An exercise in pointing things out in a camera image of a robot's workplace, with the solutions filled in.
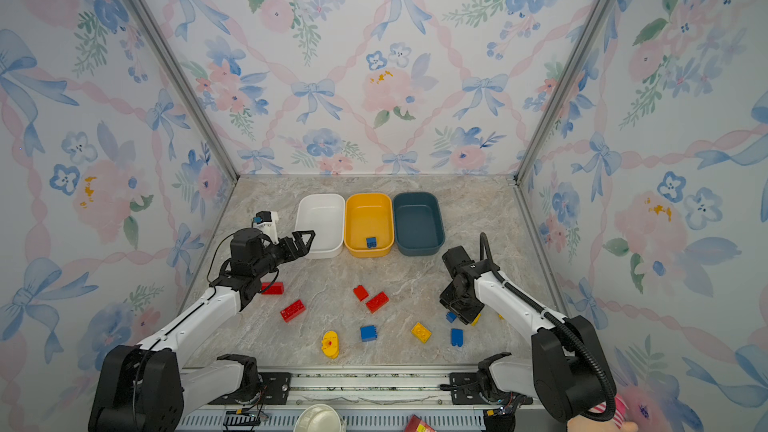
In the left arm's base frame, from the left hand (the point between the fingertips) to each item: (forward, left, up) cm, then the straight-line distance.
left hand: (304, 233), depth 84 cm
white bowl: (-42, -8, -16) cm, 45 cm away
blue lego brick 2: (-23, -43, -16) cm, 51 cm away
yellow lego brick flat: (-22, -33, -15) cm, 43 cm away
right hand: (-15, -41, -14) cm, 46 cm away
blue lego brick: (-22, -18, -17) cm, 33 cm away
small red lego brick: (-10, -15, -16) cm, 24 cm away
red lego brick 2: (-10, +10, -15) cm, 21 cm away
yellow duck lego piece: (-26, -9, -13) cm, 30 cm away
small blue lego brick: (+6, -19, -13) cm, 23 cm away
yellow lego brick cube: (-22, -46, -4) cm, 51 cm away
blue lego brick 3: (-17, -42, -16) cm, 48 cm away
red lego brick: (-14, -20, -16) cm, 29 cm away
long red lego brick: (-17, +3, -14) cm, 22 cm away
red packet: (-43, -30, -12) cm, 54 cm away
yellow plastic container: (+15, -17, -16) cm, 27 cm away
